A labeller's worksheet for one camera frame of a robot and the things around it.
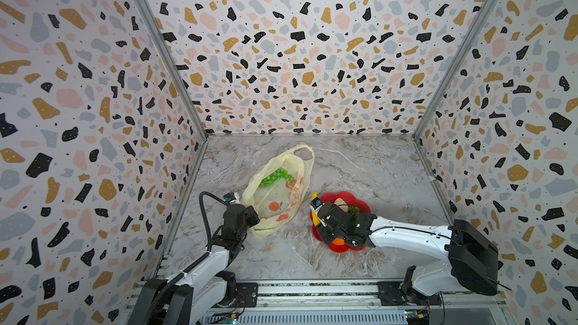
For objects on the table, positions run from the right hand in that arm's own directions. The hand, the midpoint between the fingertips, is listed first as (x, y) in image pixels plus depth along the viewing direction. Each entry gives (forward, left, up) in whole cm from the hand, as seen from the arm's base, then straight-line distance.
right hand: (319, 226), depth 83 cm
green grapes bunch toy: (+25, +17, -2) cm, 31 cm away
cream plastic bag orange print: (+19, +19, -5) cm, 27 cm away
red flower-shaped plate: (+13, -13, -2) cm, 18 cm away
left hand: (+7, +25, 0) cm, 26 cm away
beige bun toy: (+11, -10, -3) cm, 15 cm away
